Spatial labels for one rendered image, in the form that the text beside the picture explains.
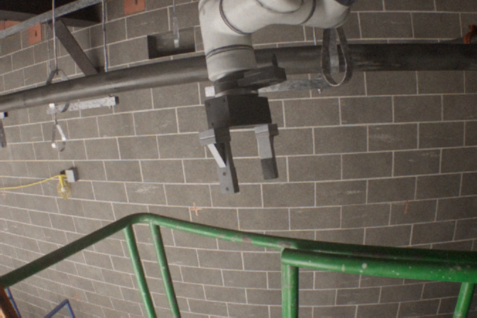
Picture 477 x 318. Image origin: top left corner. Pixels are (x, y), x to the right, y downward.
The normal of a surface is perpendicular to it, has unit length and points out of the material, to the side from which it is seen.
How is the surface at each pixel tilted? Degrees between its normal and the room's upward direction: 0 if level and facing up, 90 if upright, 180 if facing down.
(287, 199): 90
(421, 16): 90
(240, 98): 79
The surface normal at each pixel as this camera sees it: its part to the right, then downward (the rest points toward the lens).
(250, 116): 0.81, -0.16
